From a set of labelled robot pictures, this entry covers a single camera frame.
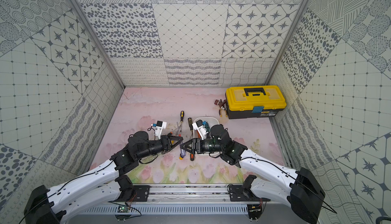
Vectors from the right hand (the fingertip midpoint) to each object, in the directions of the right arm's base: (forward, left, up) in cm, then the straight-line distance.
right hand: (184, 147), depth 69 cm
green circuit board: (-22, +30, -21) cm, 43 cm away
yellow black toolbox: (+31, -39, -3) cm, 50 cm away
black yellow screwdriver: (+27, +1, -18) cm, 33 cm away
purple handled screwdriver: (-2, 0, 0) cm, 2 cm away
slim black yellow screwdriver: (+31, +6, -19) cm, 37 cm away
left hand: (+3, 0, +5) cm, 6 cm away
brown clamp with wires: (+40, -22, -17) cm, 49 cm away
